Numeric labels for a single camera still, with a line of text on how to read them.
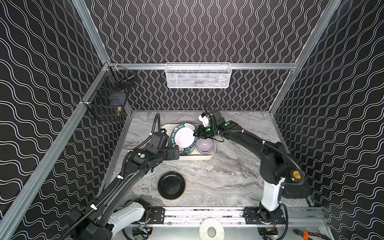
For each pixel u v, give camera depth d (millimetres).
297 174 784
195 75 1255
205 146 961
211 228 706
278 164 511
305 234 691
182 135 898
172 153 675
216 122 699
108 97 904
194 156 932
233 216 752
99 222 382
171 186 849
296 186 781
